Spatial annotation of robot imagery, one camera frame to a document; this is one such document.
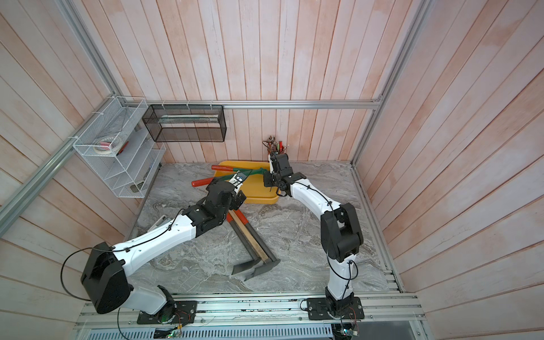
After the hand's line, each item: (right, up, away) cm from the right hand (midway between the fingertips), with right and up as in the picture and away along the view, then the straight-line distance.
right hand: (267, 174), depth 94 cm
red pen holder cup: (+8, +16, +20) cm, 27 cm away
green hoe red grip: (-17, +3, +16) cm, 24 cm away
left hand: (-15, -5, -12) cm, 20 cm away
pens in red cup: (+3, +15, +13) cm, 20 cm away
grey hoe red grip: (+2, -35, -11) cm, 37 cm away
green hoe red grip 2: (-23, -3, -10) cm, 25 cm away
